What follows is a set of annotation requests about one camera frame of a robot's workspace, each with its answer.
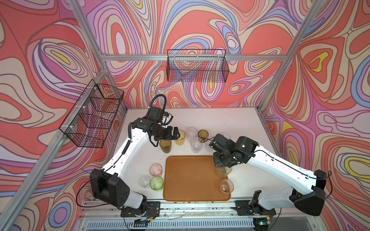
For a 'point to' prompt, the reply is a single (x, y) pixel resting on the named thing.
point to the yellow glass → (180, 140)
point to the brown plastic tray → (191, 178)
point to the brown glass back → (203, 134)
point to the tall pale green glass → (223, 172)
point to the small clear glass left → (144, 181)
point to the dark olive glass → (165, 146)
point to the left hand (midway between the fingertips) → (175, 134)
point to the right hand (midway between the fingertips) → (220, 164)
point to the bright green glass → (156, 183)
